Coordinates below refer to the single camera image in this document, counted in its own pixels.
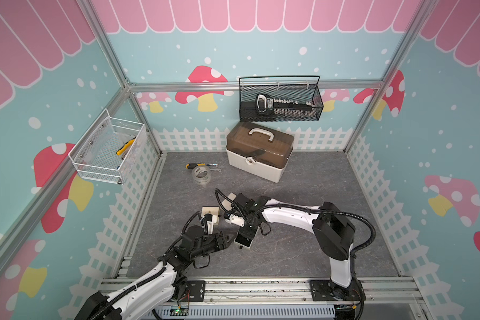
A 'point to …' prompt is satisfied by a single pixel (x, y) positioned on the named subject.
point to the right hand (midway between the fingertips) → (245, 231)
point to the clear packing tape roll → (201, 174)
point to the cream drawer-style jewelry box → (214, 210)
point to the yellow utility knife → (121, 150)
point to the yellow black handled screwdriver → (194, 165)
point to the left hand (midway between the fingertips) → (234, 240)
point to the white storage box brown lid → (259, 148)
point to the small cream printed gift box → (242, 243)
